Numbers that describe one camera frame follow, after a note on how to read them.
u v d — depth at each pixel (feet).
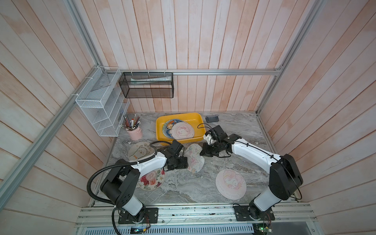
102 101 2.25
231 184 2.75
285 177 1.46
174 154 2.30
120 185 1.45
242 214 2.40
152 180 2.81
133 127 2.98
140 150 3.22
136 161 1.61
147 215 2.39
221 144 2.09
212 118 3.87
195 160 2.82
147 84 3.45
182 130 3.52
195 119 3.75
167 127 3.59
